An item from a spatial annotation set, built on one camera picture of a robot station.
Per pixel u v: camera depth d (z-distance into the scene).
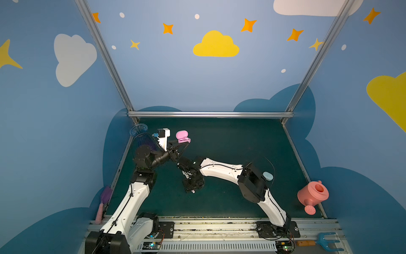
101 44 0.80
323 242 0.72
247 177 0.59
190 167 0.66
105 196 0.86
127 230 0.43
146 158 0.56
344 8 0.70
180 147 0.70
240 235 0.74
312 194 0.75
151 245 0.71
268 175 0.91
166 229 0.75
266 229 0.74
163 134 0.62
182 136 0.72
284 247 0.71
